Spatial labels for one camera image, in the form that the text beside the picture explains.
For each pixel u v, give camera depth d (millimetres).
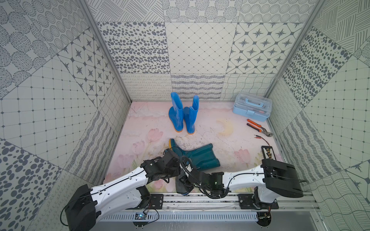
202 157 888
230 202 760
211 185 588
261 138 987
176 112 859
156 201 743
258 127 1041
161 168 603
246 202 736
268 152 907
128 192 603
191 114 837
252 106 1037
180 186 721
